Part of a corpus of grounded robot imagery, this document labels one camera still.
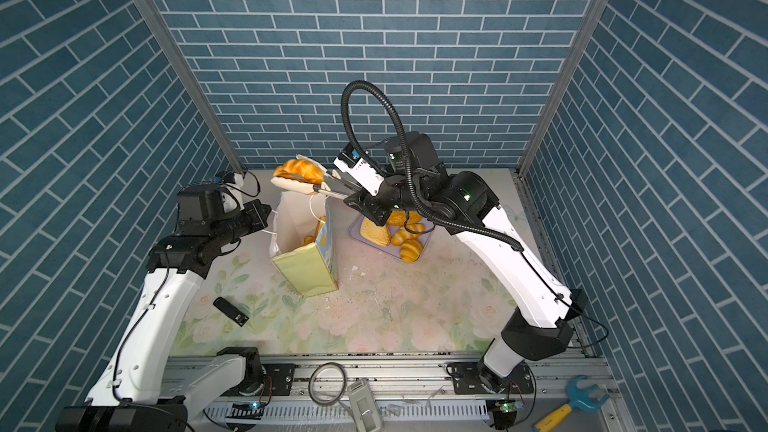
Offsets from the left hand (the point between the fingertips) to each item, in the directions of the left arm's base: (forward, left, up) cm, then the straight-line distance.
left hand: (273, 205), depth 73 cm
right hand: (-7, -20, +14) cm, 25 cm away
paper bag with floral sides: (+6, 0, -28) cm, 29 cm away
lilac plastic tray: (+3, -31, -28) cm, 42 cm away
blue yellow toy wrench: (-39, -76, -27) cm, 89 cm away
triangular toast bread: (+8, -25, -26) cm, 37 cm away
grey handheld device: (-40, -23, -27) cm, 54 cm away
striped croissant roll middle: (+8, -33, -26) cm, 43 cm away
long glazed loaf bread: (+7, -2, -27) cm, 28 cm away
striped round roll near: (+1, -36, -24) cm, 43 cm away
